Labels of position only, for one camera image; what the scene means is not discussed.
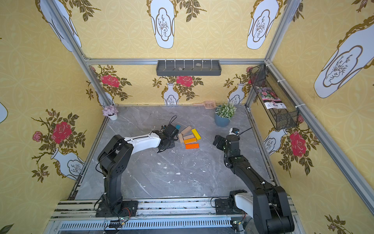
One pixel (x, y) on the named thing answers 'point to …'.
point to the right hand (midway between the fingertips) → (221, 138)
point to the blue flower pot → (221, 122)
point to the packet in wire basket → (270, 98)
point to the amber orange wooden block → (192, 140)
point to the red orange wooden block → (192, 146)
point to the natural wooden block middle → (189, 137)
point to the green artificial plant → (226, 110)
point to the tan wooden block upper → (186, 130)
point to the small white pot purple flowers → (110, 111)
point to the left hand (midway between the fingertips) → (171, 144)
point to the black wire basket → (282, 113)
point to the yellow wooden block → (196, 134)
